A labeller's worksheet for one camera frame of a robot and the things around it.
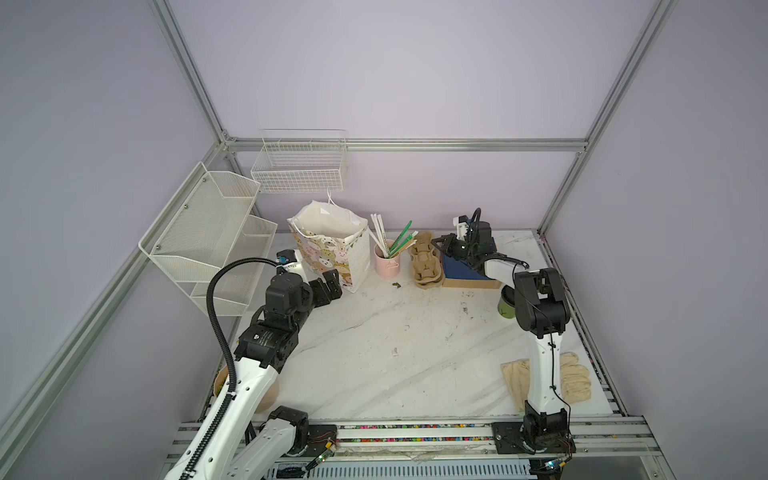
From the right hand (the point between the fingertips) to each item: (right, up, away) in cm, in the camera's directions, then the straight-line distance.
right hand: (431, 240), depth 102 cm
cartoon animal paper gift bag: (-30, 0, -18) cm, 35 cm away
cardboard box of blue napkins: (+9, -12, -6) cm, 16 cm away
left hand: (-31, -11, -29) cm, 44 cm away
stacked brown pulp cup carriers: (-1, -9, 0) cm, 9 cm away
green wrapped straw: (-11, -2, -1) cm, 12 cm away
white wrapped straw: (-18, +1, -1) cm, 18 cm away
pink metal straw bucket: (-15, -8, -2) cm, 17 cm away
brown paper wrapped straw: (-9, -2, -7) cm, 12 cm away
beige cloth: (+38, -41, -20) cm, 59 cm away
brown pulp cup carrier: (-2, +1, +5) cm, 5 cm away
